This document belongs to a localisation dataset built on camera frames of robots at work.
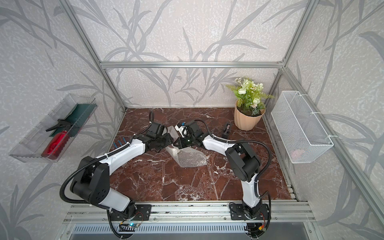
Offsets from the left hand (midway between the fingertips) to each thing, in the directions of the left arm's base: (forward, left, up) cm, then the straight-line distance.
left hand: (172, 140), depth 90 cm
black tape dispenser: (+13, -36, -4) cm, 38 cm away
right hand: (-3, -1, +1) cm, 3 cm away
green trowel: (+2, +46, +19) cm, 50 cm away
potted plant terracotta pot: (+13, -46, +2) cm, 48 cm away
